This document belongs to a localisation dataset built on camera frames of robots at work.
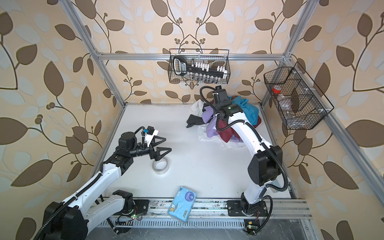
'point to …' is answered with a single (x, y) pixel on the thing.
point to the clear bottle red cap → (288, 112)
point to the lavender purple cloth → (211, 128)
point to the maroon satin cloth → (226, 134)
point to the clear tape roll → (161, 171)
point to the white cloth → (196, 108)
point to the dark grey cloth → (194, 120)
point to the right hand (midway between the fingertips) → (224, 105)
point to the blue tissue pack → (181, 206)
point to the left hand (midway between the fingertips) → (168, 144)
